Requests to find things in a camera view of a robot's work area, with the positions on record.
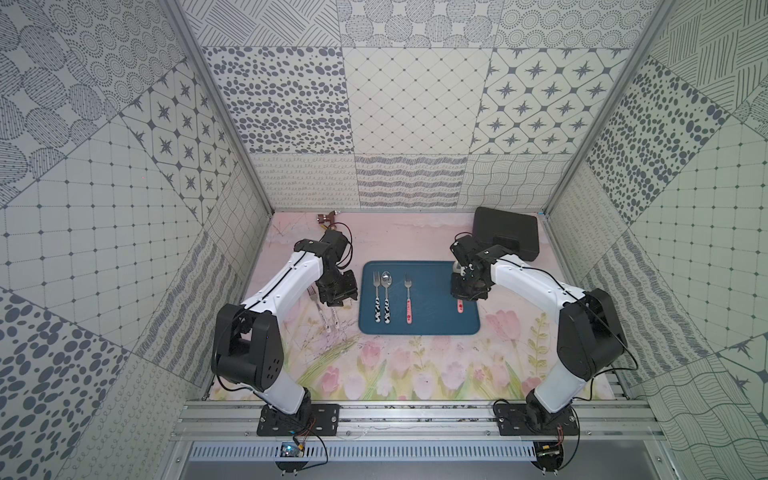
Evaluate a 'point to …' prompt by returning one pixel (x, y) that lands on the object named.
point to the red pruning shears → (330, 218)
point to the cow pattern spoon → (386, 280)
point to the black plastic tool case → (488, 222)
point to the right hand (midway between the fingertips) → (459, 298)
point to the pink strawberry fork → (409, 307)
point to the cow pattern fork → (376, 282)
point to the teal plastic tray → (412, 298)
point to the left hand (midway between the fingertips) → (352, 294)
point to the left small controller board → (291, 450)
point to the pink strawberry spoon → (460, 305)
